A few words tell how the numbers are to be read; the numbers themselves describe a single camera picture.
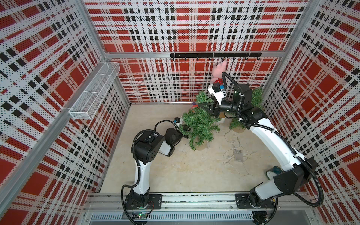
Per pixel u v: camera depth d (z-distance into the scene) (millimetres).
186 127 840
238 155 906
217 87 539
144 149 550
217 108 575
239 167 877
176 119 841
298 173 396
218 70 914
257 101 858
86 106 908
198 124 649
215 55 891
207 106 639
